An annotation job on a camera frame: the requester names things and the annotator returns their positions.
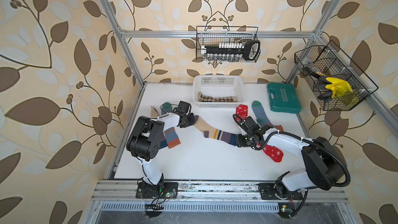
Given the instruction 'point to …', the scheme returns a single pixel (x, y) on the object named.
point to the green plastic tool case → (283, 97)
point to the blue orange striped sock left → (171, 137)
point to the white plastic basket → (218, 86)
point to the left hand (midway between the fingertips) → (191, 119)
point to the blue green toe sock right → (261, 116)
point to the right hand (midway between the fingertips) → (238, 142)
